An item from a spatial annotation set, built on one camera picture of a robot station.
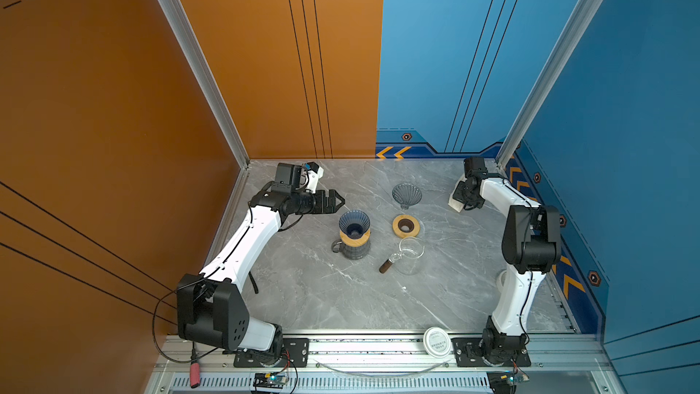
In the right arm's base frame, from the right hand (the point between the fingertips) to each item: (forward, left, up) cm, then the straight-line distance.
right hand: (462, 197), depth 102 cm
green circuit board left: (-56, +62, -6) cm, 84 cm away
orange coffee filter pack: (-1, +2, -3) cm, 4 cm away
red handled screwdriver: (-54, +82, -4) cm, 98 cm away
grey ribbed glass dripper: (+2, +21, 0) cm, 21 cm away
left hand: (-13, +46, +16) cm, 51 cm away
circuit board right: (-56, 0, -7) cm, 56 cm away
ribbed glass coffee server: (-22, +39, 0) cm, 45 cm away
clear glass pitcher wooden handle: (-26, +24, +4) cm, 35 cm away
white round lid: (-48, +18, +1) cm, 52 cm away
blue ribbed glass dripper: (-16, +40, +7) cm, 44 cm away
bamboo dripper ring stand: (-22, +40, +5) cm, 46 cm away
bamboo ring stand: (-10, +22, -5) cm, 24 cm away
